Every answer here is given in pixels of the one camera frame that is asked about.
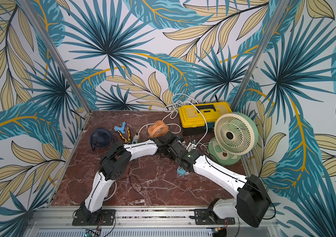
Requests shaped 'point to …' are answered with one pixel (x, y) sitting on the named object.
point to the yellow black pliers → (128, 135)
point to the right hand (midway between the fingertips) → (184, 157)
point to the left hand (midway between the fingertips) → (182, 160)
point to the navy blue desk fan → (101, 137)
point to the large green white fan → (236, 133)
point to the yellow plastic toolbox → (198, 119)
